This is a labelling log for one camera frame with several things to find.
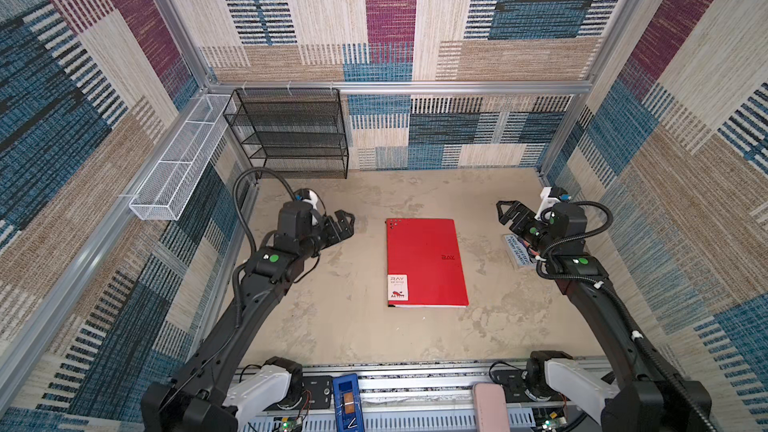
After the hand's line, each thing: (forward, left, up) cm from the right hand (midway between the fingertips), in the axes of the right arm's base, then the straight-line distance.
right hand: (507, 214), depth 80 cm
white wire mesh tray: (0, +83, +13) cm, 84 cm away
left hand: (-2, +43, +3) cm, 43 cm away
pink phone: (-40, +10, -19) cm, 46 cm away
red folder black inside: (-3, +21, -21) cm, 29 cm away
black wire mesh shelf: (+42, +65, -4) cm, 78 cm away
